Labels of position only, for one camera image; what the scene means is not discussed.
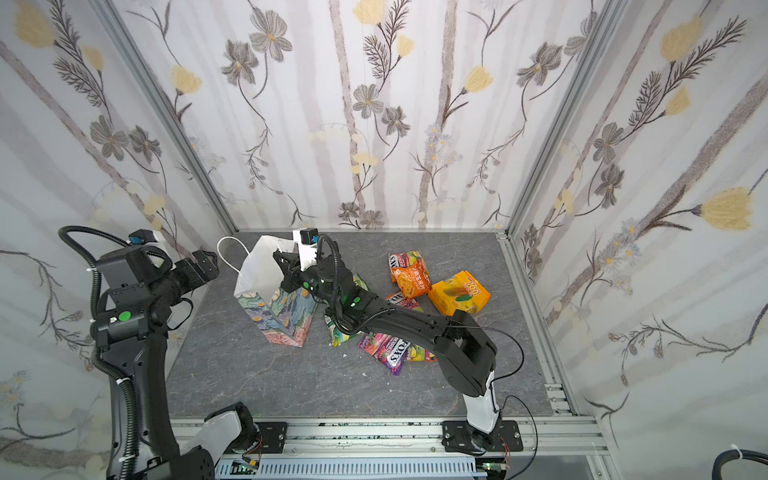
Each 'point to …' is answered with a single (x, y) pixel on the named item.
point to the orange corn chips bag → (413, 280)
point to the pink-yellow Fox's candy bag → (410, 303)
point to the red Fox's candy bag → (401, 259)
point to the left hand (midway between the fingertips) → (192, 251)
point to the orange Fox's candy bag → (416, 353)
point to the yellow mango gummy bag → (464, 294)
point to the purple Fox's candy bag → (390, 351)
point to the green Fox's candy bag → (339, 337)
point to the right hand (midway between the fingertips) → (265, 246)
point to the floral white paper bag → (284, 316)
